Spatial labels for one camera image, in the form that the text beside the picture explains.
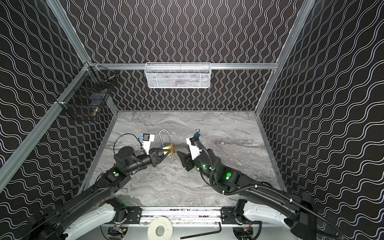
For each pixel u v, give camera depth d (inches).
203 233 27.8
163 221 28.6
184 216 29.9
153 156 24.8
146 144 25.4
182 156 26.1
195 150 22.7
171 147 28.3
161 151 27.0
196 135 41.9
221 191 20.0
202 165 19.8
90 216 21.9
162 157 26.6
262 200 18.0
